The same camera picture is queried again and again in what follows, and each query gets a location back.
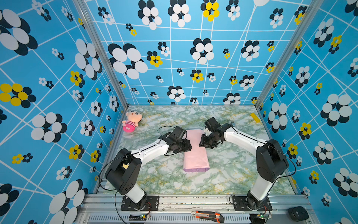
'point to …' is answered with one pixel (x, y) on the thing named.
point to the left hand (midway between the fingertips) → (191, 146)
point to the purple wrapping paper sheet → (196, 159)
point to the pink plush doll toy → (134, 118)
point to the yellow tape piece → (257, 119)
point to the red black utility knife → (212, 216)
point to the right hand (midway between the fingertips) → (202, 145)
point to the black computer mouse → (298, 213)
